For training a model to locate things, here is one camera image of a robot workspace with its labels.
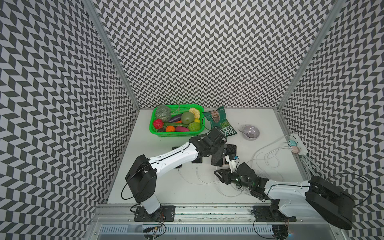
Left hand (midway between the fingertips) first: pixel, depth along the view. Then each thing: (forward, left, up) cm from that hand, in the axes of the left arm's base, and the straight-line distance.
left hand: (218, 150), depth 81 cm
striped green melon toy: (+20, +14, -4) cm, 24 cm away
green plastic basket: (+37, +13, -6) cm, 40 cm away
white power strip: (+17, -56, -13) cm, 59 cm away
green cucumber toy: (+24, +27, -7) cm, 37 cm away
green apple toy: (+29, +19, -6) cm, 35 cm away
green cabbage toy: (+29, +35, 0) cm, 45 cm away
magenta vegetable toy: (+18, +22, -5) cm, 29 cm away
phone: (0, +11, -13) cm, 17 cm away
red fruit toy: (+22, +38, -4) cm, 44 cm away
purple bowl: (+18, -24, -10) cm, 32 cm away
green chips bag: (+28, -3, -7) cm, 29 cm away
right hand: (-11, +2, -8) cm, 14 cm away
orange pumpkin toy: (+20, +30, -7) cm, 37 cm away
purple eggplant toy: (+29, +28, -7) cm, 41 cm away
